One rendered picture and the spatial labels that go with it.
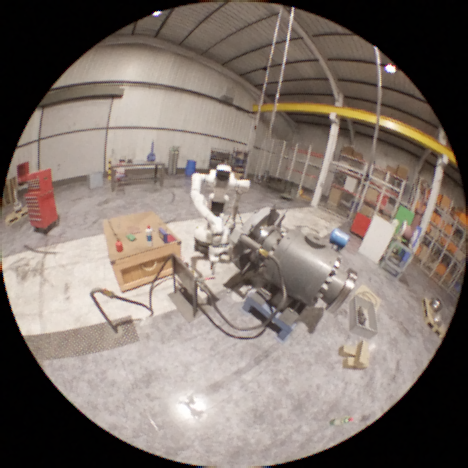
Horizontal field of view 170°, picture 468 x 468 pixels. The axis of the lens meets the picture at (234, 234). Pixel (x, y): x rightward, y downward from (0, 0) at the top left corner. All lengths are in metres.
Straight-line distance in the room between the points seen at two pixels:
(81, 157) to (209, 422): 9.61
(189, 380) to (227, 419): 0.43
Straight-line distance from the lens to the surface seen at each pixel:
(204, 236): 2.16
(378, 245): 5.02
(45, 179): 3.87
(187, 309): 1.67
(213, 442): 1.44
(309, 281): 1.30
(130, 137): 9.20
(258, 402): 1.47
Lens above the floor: 1.40
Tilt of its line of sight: 27 degrees down
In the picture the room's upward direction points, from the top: 12 degrees clockwise
